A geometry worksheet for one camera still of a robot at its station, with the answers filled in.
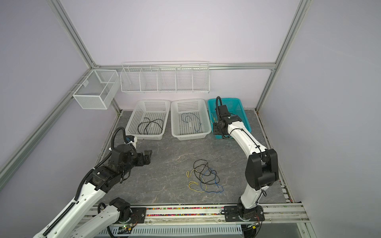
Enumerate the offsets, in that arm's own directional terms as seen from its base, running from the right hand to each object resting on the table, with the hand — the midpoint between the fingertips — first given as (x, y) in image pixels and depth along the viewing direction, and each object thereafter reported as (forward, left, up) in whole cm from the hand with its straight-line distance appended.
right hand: (220, 130), depth 89 cm
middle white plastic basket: (+22, +20, -14) cm, 33 cm away
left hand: (-18, +42, +4) cm, 45 cm away
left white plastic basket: (+31, +50, -12) cm, 60 cm away
